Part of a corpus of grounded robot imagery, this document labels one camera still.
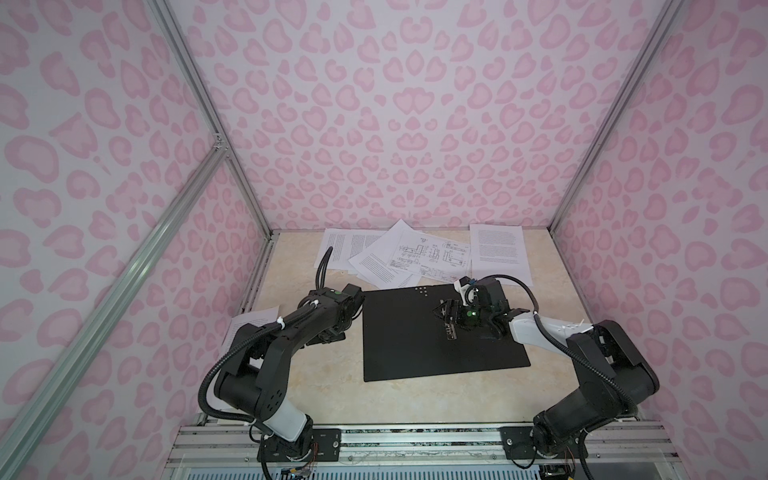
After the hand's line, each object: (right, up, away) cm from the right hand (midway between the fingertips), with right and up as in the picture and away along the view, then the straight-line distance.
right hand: (440, 313), depth 88 cm
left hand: (-36, -6, -2) cm, 36 cm away
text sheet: (-33, +22, +30) cm, 49 cm away
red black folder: (-10, -8, +4) cm, 14 cm away
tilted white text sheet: (-22, +14, +23) cm, 35 cm away
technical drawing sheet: (+3, +16, +23) cm, 28 cm away
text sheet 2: (+27, +19, +27) cm, 43 cm away
